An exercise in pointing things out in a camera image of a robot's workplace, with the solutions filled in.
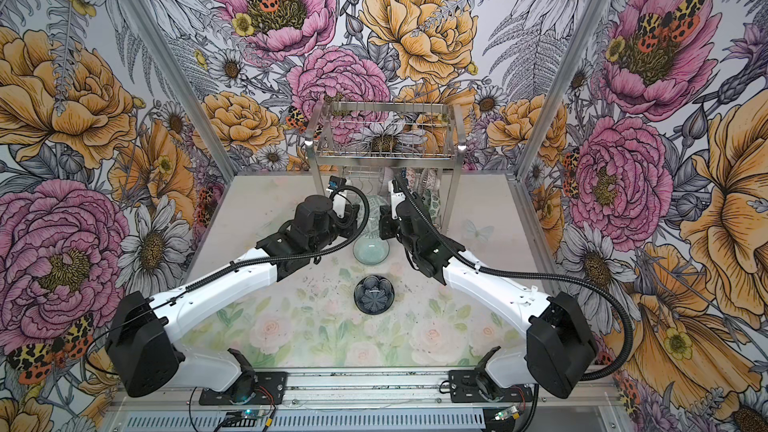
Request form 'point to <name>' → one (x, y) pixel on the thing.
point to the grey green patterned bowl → (372, 229)
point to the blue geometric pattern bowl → (410, 178)
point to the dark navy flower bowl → (374, 294)
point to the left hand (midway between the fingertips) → (356, 215)
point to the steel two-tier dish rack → (348, 133)
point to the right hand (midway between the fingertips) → (382, 216)
